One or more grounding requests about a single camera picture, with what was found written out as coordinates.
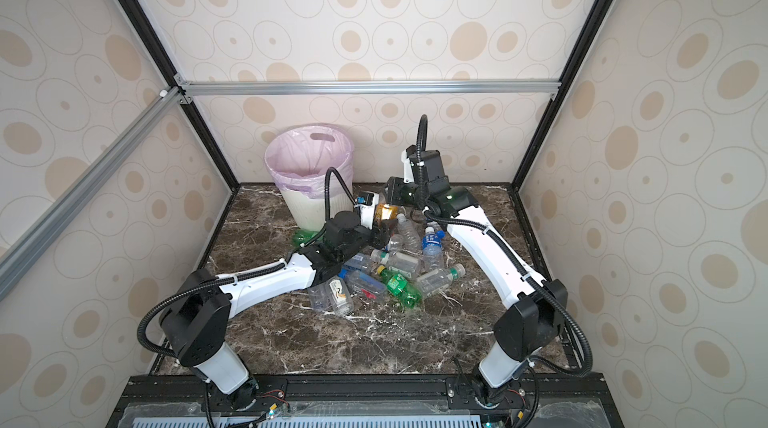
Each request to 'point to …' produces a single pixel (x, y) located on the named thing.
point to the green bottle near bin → (300, 237)
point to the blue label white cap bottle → (432, 249)
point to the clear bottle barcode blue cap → (357, 262)
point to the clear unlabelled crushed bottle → (410, 237)
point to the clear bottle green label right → (435, 279)
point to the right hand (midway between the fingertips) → (388, 187)
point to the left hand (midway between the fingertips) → (397, 214)
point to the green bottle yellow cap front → (398, 286)
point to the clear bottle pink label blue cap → (363, 284)
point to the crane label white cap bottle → (331, 294)
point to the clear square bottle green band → (404, 261)
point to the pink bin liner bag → (297, 156)
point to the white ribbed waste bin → (310, 211)
